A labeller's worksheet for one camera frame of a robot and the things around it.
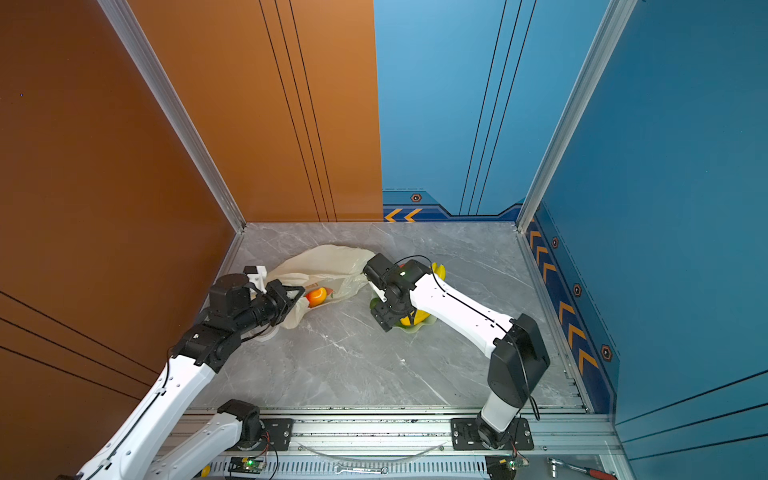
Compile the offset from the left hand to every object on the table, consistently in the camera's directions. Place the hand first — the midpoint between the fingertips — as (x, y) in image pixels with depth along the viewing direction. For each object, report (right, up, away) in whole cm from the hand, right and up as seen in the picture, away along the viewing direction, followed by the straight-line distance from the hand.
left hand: (307, 285), depth 73 cm
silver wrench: (+19, -43, -4) cm, 47 cm away
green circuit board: (-14, -43, -2) cm, 45 cm away
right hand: (+21, -9, +8) cm, 24 cm away
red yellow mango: (-3, -6, +21) cm, 22 cm away
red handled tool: (+69, -43, -5) cm, 81 cm away
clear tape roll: (-6, -9, -10) cm, 15 cm away
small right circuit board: (+47, -43, -3) cm, 64 cm away
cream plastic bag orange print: (+4, +3, +22) cm, 22 cm away
